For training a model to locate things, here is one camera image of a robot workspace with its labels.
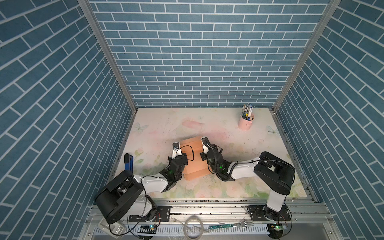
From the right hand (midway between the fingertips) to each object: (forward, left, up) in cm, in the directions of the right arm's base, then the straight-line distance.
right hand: (202, 141), depth 88 cm
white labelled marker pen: (+23, -30, +5) cm, 38 cm away
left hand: (-5, +12, -3) cm, 13 cm away
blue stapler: (-12, +43, -6) cm, 45 cm away
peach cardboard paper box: (-11, +3, -12) cm, 17 cm away
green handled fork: (-37, -23, -11) cm, 45 cm away
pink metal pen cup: (+21, -29, -3) cm, 35 cm away
